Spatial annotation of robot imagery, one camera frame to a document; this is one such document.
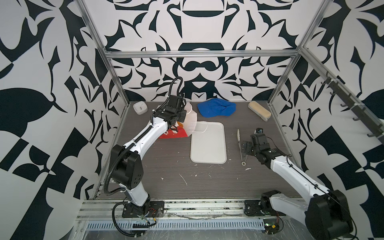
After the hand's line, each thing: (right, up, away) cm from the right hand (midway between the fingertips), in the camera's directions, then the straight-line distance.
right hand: (253, 145), depth 86 cm
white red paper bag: (-40, +9, +1) cm, 41 cm away
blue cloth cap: (-17, +24, +26) cm, 39 cm away
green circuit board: (+2, -35, -15) cm, 39 cm away
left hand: (-42, +21, 0) cm, 47 cm away
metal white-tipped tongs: (-5, -11, +2) cm, 12 cm away
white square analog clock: (-73, +23, +26) cm, 80 cm away
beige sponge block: (+16, +20, +25) cm, 36 cm away
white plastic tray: (-25, -1, +8) cm, 26 cm away
